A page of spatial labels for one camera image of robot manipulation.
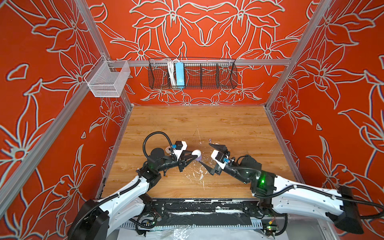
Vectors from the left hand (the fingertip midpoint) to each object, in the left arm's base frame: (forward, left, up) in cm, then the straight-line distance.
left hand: (195, 154), depth 70 cm
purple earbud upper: (+21, -9, -19) cm, 30 cm away
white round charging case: (0, 0, +1) cm, 2 cm away
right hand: (-2, -4, +8) cm, 9 cm away
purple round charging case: (-2, -2, -1) cm, 3 cm away
